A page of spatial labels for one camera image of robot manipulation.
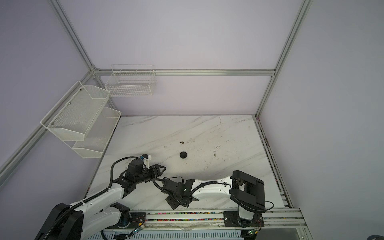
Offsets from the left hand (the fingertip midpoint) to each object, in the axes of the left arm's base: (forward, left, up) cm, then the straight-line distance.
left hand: (162, 170), depth 85 cm
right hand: (-15, -6, -3) cm, 17 cm away
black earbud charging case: (+14, -11, -5) cm, 18 cm away
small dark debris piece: (+24, -9, -5) cm, 26 cm away
